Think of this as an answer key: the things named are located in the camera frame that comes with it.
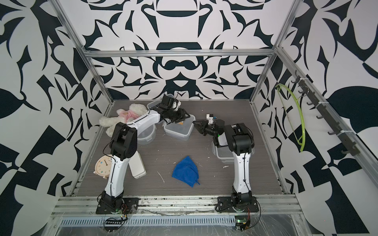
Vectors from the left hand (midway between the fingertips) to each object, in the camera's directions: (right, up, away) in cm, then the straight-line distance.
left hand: (188, 115), depth 97 cm
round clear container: (-24, -13, -8) cm, 29 cm away
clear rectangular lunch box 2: (-24, +9, +9) cm, 27 cm away
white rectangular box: (-28, -27, -17) cm, 42 cm away
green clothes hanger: (+52, +1, -29) cm, 60 cm away
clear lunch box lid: (+22, -24, -3) cm, 33 cm away
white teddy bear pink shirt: (-43, -1, +2) cm, 43 cm away
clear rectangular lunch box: (-5, -11, +4) cm, 12 cm away
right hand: (+3, -5, 0) cm, 6 cm away
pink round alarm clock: (-49, -29, -12) cm, 58 cm away
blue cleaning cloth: (-1, -30, -15) cm, 34 cm away
